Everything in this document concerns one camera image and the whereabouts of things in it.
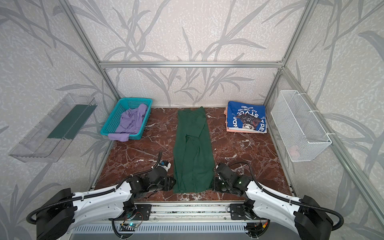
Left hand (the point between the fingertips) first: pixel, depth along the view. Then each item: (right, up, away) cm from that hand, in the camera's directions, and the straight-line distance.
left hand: (176, 179), depth 83 cm
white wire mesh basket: (+57, +27, -20) cm, 66 cm away
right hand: (+19, -1, -1) cm, 19 cm away
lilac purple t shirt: (-39, +31, +26) cm, 56 cm away
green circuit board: (-19, -17, -12) cm, 28 cm away
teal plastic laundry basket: (-49, +30, +19) cm, 60 cm away
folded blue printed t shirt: (+46, +36, +24) cm, 64 cm away
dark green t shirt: (+9, +5, +7) cm, 13 cm away
